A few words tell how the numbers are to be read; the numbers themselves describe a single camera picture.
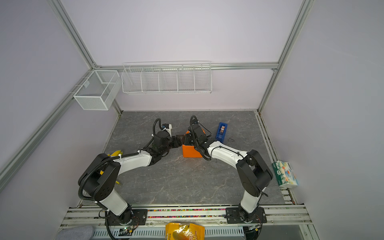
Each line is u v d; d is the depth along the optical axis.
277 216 0.76
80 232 0.68
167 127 0.82
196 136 0.68
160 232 0.71
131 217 0.72
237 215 0.74
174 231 0.65
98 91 1.00
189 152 0.93
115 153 0.93
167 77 1.06
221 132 1.02
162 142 0.71
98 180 0.46
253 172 0.46
